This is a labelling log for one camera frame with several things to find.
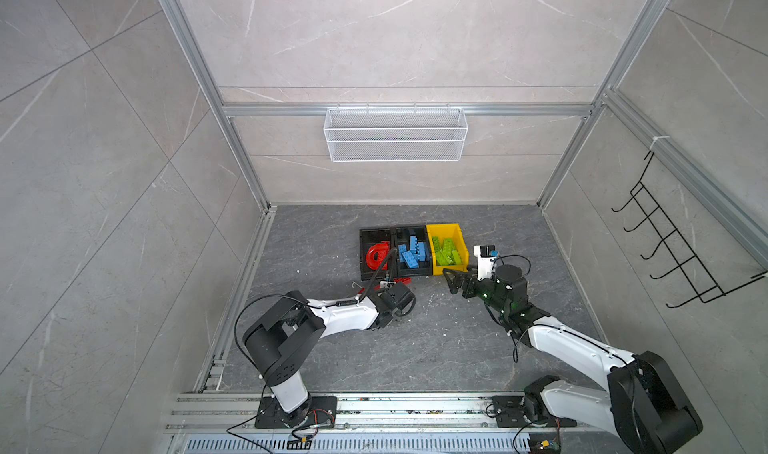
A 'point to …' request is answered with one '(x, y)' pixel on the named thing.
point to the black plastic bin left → (368, 238)
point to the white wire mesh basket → (395, 135)
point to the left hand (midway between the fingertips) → (390, 306)
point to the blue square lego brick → (402, 248)
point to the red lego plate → (361, 290)
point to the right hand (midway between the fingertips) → (455, 266)
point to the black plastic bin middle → (403, 237)
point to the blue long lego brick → (412, 263)
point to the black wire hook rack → (689, 272)
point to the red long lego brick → (405, 280)
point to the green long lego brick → (447, 247)
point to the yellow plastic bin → (454, 233)
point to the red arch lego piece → (376, 254)
